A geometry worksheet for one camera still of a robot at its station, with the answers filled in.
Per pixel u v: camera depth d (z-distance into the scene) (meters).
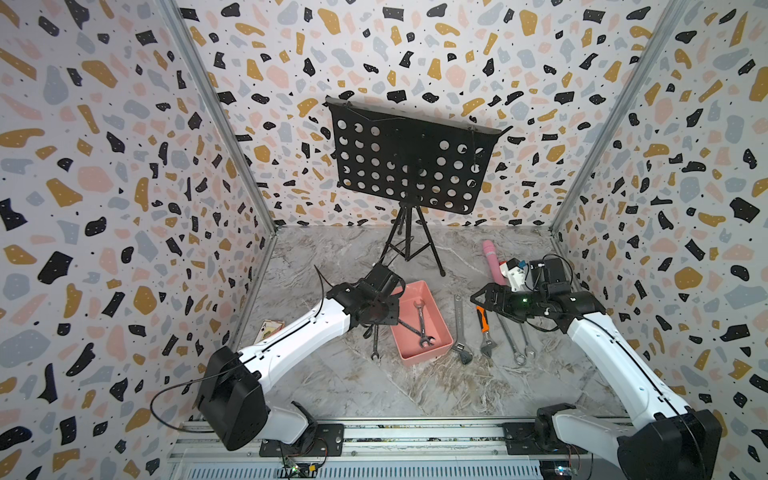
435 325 0.96
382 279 0.62
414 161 0.74
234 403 0.40
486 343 0.90
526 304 0.66
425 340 0.90
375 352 0.90
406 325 0.95
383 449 0.73
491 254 1.10
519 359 0.88
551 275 0.60
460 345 0.90
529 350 0.90
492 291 0.70
